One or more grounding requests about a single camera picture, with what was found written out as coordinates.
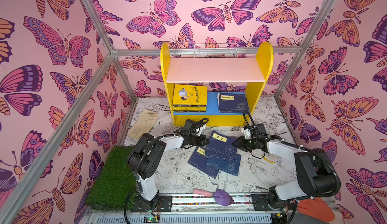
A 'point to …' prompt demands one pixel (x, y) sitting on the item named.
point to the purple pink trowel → (221, 197)
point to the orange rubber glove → (318, 207)
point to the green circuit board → (150, 219)
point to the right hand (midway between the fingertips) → (233, 142)
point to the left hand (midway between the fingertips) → (210, 141)
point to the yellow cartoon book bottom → (189, 98)
